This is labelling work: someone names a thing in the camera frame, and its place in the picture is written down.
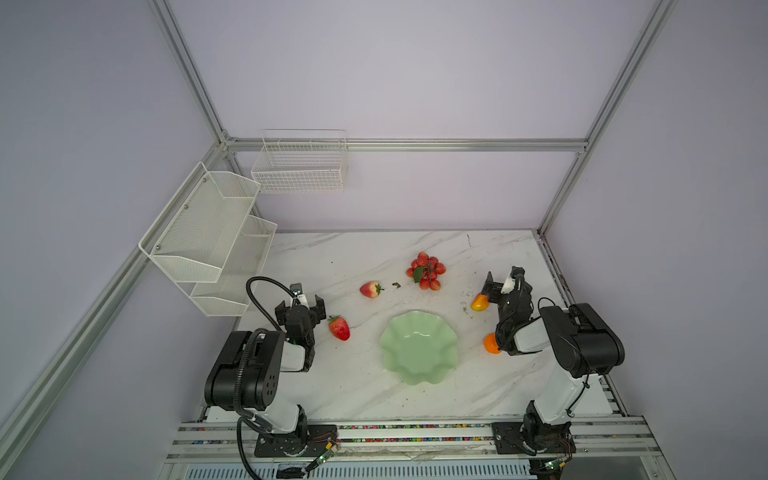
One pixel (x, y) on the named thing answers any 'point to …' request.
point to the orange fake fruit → (491, 345)
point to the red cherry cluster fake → (425, 270)
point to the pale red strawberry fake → (371, 289)
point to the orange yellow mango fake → (480, 302)
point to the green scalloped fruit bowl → (418, 348)
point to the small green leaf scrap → (396, 284)
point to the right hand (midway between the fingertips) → (503, 273)
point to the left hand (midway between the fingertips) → (299, 300)
